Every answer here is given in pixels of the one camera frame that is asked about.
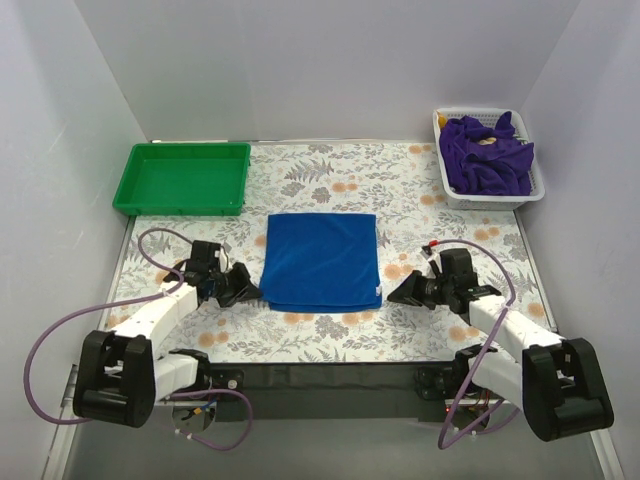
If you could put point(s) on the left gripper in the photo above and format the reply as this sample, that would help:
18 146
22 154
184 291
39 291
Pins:
235 286

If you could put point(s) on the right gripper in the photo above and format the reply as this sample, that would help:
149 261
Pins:
417 289

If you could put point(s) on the blue towel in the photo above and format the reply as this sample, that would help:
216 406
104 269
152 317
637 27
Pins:
321 263

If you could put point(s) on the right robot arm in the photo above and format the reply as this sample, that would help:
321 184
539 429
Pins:
557 383

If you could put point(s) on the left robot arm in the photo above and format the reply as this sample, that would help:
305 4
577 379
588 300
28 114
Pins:
122 375

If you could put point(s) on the white plastic laundry basket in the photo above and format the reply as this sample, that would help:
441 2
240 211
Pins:
489 117

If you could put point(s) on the green plastic tray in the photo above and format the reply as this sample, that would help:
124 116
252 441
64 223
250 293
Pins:
184 179

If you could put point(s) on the purple towel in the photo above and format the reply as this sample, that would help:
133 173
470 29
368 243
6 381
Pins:
481 160

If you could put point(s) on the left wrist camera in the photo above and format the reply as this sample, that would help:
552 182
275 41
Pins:
223 258

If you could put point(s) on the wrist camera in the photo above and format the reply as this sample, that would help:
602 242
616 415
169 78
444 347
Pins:
223 258
432 258

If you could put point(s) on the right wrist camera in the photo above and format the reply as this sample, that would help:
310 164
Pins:
432 258

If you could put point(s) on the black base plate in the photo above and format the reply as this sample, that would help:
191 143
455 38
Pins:
342 391

